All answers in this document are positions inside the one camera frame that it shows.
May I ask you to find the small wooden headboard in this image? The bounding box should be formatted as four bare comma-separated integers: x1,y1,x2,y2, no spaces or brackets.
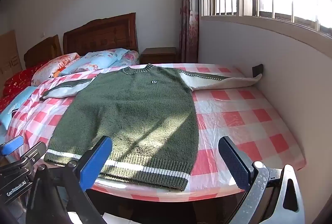
24,34,63,69

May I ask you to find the large carved wooden headboard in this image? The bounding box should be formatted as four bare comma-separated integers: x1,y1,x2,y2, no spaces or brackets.
63,13,139,58

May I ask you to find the light blue quilt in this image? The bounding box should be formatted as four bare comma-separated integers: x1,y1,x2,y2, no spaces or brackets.
0,86,37,134

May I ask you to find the green and white knit sweater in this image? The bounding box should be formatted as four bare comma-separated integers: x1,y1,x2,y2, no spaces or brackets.
41,63,263,192

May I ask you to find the cardboard box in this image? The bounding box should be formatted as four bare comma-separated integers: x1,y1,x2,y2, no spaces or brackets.
0,30,23,96

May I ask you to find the red and white checkered sheet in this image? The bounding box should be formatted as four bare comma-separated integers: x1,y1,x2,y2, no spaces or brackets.
5,62,307,202

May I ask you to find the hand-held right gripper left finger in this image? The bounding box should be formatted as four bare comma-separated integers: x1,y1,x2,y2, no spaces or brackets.
26,135,114,224

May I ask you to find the wooden nightstand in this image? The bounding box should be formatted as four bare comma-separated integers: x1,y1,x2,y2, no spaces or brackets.
140,47,180,65

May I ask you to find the pink floral bedding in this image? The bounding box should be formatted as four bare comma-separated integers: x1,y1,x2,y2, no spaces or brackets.
107,50,140,69

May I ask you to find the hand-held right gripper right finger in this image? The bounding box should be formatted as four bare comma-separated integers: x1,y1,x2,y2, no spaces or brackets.
218,136,305,224

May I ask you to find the pink and orange floral pillow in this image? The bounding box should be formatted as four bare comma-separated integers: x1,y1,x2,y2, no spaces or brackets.
31,52,81,87

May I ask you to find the light blue floral pillow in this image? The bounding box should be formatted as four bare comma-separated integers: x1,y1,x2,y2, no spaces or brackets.
59,48,130,77

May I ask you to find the pink floral curtain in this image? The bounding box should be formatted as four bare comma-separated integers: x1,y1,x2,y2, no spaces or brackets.
179,0,201,64

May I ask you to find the red floral blanket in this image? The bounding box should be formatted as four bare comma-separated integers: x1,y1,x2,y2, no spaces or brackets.
0,62,50,114

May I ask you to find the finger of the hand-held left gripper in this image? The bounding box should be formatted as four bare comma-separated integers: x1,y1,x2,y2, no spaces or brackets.
19,142,47,165
0,135,24,156

